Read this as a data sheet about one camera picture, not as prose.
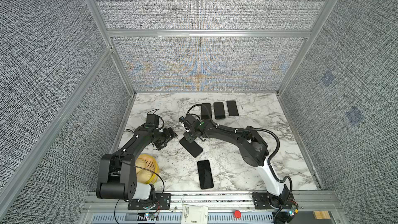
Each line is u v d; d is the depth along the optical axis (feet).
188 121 2.45
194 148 3.03
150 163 2.74
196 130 2.31
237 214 2.25
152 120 2.35
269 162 1.88
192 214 2.26
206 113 3.45
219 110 3.59
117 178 1.40
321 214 2.25
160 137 2.45
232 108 3.62
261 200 2.39
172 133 2.62
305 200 2.46
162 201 2.42
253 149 1.85
